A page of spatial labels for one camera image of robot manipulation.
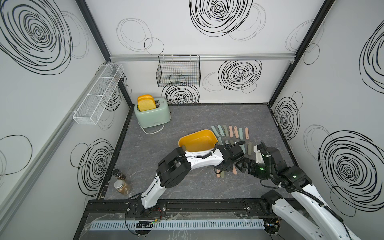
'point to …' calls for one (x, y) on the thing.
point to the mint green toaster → (159, 116)
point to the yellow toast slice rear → (145, 96)
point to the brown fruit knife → (236, 132)
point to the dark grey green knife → (226, 131)
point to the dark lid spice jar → (118, 173)
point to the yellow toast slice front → (146, 104)
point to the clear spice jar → (122, 187)
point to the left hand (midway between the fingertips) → (227, 168)
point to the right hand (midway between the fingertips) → (242, 168)
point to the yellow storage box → (201, 140)
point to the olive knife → (249, 148)
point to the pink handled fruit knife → (231, 131)
